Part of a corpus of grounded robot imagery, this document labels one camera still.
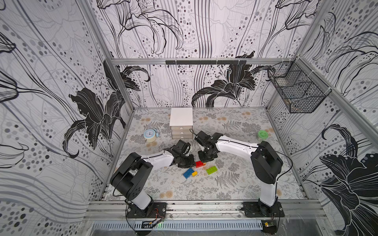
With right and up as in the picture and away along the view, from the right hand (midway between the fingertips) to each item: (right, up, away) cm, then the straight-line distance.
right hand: (204, 159), depth 90 cm
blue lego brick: (-10, -7, -6) cm, 13 cm away
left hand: (-5, -4, -2) cm, 7 cm away
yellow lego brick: (-6, -7, -5) cm, 11 cm away
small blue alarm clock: (-36, +14, +9) cm, 40 cm away
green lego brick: (+5, -5, -4) cm, 8 cm away
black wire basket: (+59, +43, -1) cm, 74 cm away
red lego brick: (-3, -2, -3) cm, 5 cm away
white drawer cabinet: (-15, +23, +3) cm, 27 cm away
